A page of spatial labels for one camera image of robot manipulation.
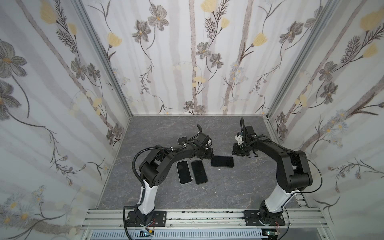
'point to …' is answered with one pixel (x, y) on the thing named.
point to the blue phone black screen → (180, 140)
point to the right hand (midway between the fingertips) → (230, 148)
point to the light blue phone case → (181, 137)
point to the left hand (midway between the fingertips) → (211, 152)
